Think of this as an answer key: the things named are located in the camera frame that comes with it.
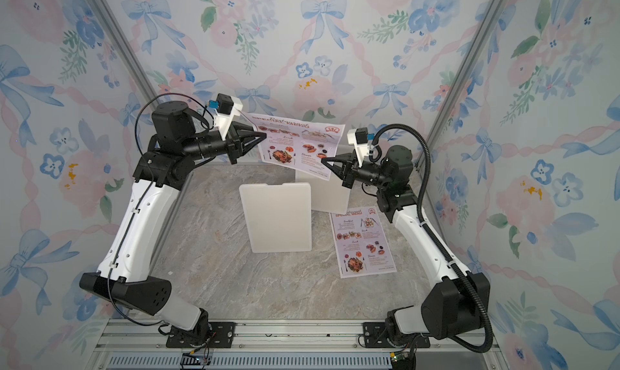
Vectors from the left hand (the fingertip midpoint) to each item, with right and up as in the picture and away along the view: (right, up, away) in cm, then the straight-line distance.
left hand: (263, 131), depth 60 cm
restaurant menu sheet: (+31, -36, +35) cm, 59 cm away
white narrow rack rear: (+18, -17, +43) cm, 50 cm away
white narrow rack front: (0, -24, +23) cm, 33 cm away
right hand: (+15, -6, +6) cm, 18 cm away
